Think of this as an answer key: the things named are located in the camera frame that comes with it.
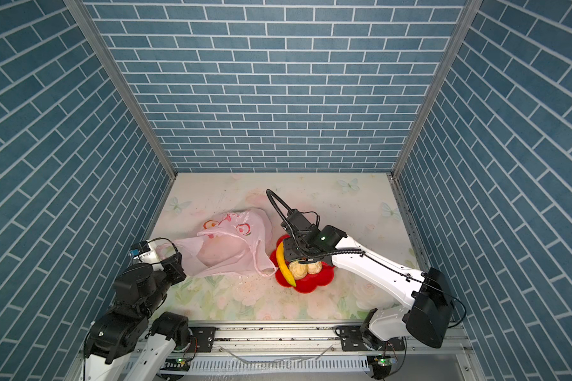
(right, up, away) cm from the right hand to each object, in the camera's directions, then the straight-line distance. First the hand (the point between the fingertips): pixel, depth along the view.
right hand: (285, 244), depth 78 cm
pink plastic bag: (-22, -2, +17) cm, 28 cm away
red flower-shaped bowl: (+8, -14, +3) cm, 17 cm away
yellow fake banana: (-1, -8, +5) cm, 10 cm away
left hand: (-30, -1, -7) cm, 31 cm away
